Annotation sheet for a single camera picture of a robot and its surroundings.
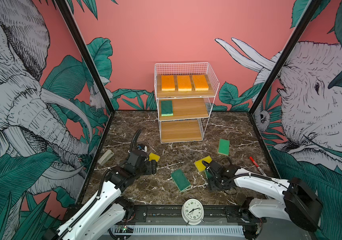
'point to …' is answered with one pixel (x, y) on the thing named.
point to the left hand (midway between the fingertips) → (151, 161)
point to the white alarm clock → (192, 211)
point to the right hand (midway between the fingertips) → (211, 185)
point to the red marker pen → (261, 171)
